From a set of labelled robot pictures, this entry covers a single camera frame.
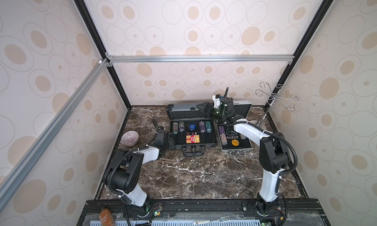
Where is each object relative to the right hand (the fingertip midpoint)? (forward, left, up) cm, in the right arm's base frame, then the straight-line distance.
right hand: (206, 107), depth 90 cm
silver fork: (-54, -8, -21) cm, 59 cm away
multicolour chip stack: (-3, +21, -17) cm, 27 cm away
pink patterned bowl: (-13, +50, -17) cm, 55 cm away
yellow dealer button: (-11, -20, -21) cm, 31 cm away
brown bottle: (-57, +46, -17) cm, 75 cm away
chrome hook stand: (+35, -59, -21) cm, 72 cm away
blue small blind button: (0, +9, -20) cm, 22 cm away
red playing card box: (-11, +9, -18) cm, 23 cm away
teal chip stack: (-1, -2, -18) cm, 18 cm away
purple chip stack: (-1, +2, -18) cm, 18 cm away
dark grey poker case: (-3, +10, -19) cm, 22 cm away
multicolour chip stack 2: (-3, +16, -18) cm, 24 cm away
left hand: (-13, +20, -17) cm, 29 cm away
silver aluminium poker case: (-10, -17, -20) cm, 28 cm away
